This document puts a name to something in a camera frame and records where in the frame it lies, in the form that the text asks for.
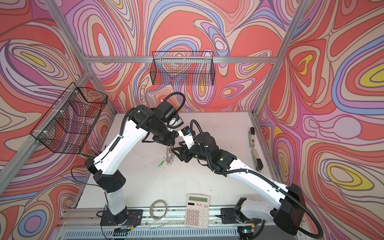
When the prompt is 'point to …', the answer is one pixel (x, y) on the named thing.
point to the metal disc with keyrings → (170, 155)
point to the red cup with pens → (92, 154)
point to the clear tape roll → (151, 210)
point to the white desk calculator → (197, 211)
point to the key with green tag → (160, 164)
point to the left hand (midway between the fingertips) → (178, 143)
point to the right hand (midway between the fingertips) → (178, 150)
